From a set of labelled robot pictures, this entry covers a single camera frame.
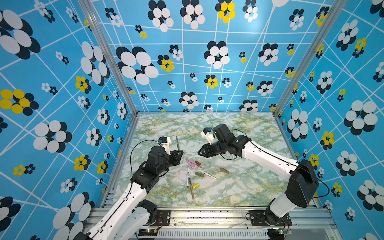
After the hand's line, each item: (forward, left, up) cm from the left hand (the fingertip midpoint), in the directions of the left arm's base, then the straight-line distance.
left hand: (182, 152), depth 76 cm
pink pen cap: (+2, -3, -19) cm, 20 cm away
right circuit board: (-32, -48, -17) cm, 60 cm away
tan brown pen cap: (-2, -24, -19) cm, 31 cm away
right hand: (+1, -9, -4) cm, 10 cm away
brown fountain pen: (-16, -5, -20) cm, 26 cm away
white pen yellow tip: (-4, -14, -20) cm, 25 cm away
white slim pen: (-8, -2, -20) cm, 21 cm away
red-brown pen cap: (+4, -8, -20) cm, 22 cm away
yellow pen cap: (-10, -7, -20) cm, 23 cm away
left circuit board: (-32, +17, -22) cm, 42 cm away
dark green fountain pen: (+3, +3, +3) cm, 5 cm away
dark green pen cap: (-4, -9, -20) cm, 22 cm away
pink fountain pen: (+4, -5, -20) cm, 21 cm away
